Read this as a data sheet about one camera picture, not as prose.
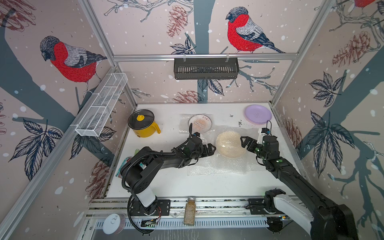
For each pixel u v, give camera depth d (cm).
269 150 63
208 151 81
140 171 46
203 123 108
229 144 94
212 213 73
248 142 76
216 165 87
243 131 99
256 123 107
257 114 113
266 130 75
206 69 105
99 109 76
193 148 71
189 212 68
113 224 66
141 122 95
